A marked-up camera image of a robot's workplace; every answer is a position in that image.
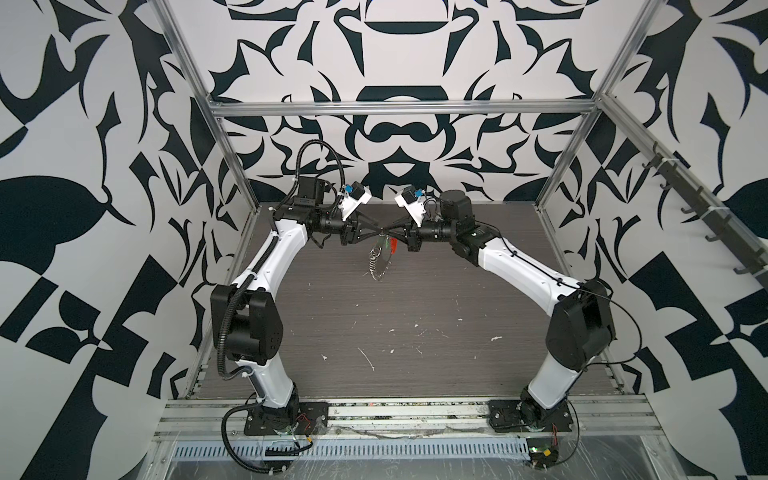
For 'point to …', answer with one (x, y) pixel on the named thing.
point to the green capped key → (387, 244)
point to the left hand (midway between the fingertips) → (374, 222)
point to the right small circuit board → (543, 452)
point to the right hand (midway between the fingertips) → (385, 225)
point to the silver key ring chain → (378, 265)
